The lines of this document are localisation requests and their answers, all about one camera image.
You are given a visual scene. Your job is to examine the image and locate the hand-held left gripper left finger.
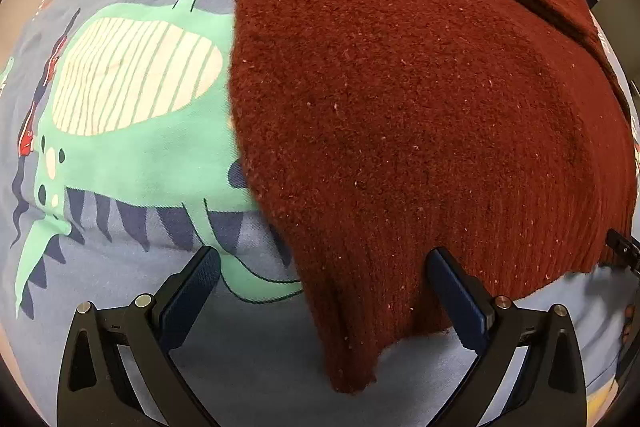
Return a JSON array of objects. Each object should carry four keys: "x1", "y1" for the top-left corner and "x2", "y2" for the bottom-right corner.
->
[{"x1": 56, "y1": 246, "x2": 222, "y2": 427}]

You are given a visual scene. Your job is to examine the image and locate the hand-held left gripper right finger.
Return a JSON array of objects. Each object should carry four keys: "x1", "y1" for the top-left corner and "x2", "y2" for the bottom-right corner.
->
[{"x1": 425, "y1": 247, "x2": 588, "y2": 427}]

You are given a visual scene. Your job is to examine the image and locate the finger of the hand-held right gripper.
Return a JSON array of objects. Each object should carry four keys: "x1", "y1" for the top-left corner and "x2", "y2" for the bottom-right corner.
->
[{"x1": 602, "y1": 228, "x2": 640, "y2": 276}]

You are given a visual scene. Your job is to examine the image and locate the dark red knitted sweater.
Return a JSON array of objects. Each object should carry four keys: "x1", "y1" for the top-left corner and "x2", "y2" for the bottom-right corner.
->
[{"x1": 227, "y1": 0, "x2": 638, "y2": 395}]

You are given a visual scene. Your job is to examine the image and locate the blue dinosaur printed bedsheet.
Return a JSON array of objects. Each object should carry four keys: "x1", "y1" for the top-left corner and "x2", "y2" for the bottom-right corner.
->
[{"x1": 0, "y1": 0, "x2": 640, "y2": 427}]

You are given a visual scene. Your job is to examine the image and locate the grey desk chair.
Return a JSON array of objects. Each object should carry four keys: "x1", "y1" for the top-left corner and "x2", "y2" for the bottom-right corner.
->
[{"x1": 590, "y1": 0, "x2": 637, "y2": 38}]

